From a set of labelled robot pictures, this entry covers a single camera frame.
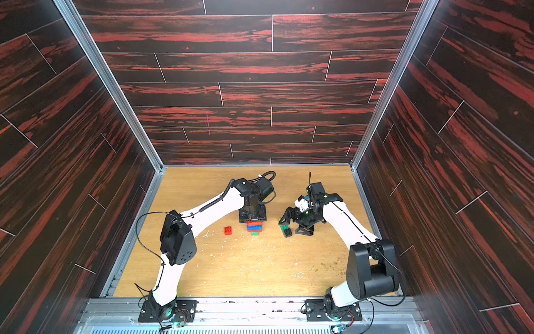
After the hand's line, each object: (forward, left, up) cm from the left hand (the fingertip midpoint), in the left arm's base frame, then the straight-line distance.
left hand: (261, 221), depth 87 cm
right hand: (-2, -13, 0) cm, 13 cm away
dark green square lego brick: (-1, +3, -9) cm, 10 cm away
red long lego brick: (0, +3, -9) cm, 9 cm away
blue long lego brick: (+3, +4, -12) cm, 13 cm away
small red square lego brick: (0, +15, -8) cm, 17 cm away
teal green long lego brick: (+2, -10, -8) cm, 13 cm away
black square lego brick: (-1, -12, -7) cm, 14 cm away
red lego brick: (-1, +3, 0) cm, 3 cm away
